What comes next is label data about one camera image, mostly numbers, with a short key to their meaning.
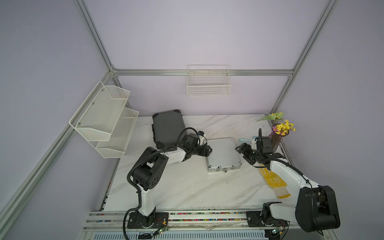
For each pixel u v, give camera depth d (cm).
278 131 82
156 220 73
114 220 75
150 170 51
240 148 82
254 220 73
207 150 86
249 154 78
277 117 86
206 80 96
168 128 105
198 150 84
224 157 90
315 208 41
